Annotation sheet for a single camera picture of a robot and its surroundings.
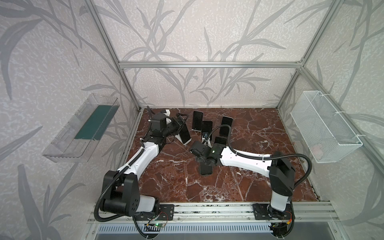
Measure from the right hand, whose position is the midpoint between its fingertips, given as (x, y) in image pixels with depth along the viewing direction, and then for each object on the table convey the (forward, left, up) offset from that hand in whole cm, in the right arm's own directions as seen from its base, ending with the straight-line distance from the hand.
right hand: (202, 148), depth 85 cm
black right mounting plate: (-30, -30, -10) cm, 44 cm away
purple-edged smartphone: (+23, +3, -3) cm, 24 cm away
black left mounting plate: (-30, +18, -9) cm, 36 cm away
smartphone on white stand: (+15, +12, -8) cm, 21 cm away
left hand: (+12, +7, +15) cm, 21 cm away
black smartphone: (+24, -4, -11) cm, 26 cm away
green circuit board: (-35, +21, -10) cm, 42 cm away
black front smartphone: (-7, -2, -12) cm, 14 cm away
